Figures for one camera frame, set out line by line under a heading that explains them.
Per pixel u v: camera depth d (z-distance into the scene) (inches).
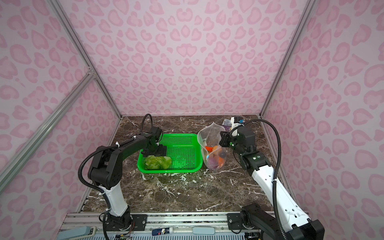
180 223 29.2
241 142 23.1
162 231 27.2
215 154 27.7
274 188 17.2
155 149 32.9
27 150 22.0
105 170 19.7
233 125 25.7
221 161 32.3
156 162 33.5
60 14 27.8
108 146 20.5
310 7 27.2
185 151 38.5
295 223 14.9
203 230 27.3
